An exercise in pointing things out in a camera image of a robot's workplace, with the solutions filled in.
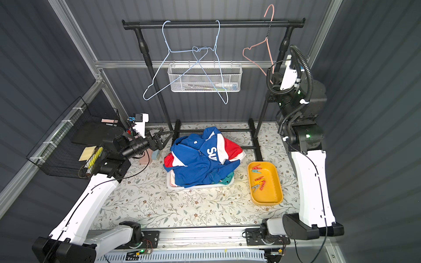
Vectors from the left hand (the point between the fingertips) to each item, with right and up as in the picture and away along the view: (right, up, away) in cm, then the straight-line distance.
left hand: (166, 131), depth 65 cm
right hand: (+41, +19, -13) cm, 47 cm away
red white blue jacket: (+11, -13, +13) cm, 22 cm away
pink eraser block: (-8, -11, -2) cm, 14 cm away
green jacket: (+26, -23, +13) cm, 37 cm away
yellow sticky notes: (-38, -9, +7) cm, 39 cm away
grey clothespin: (+42, -30, +23) cm, 57 cm away
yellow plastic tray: (+48, -28, +23) cm, 60 cm away
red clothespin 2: (+46, -28, +23) cm, 59 cm away
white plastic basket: (-3, -25, +15) cm, 30 cm away
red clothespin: (+44, -20, +28) cm, 56 cm away
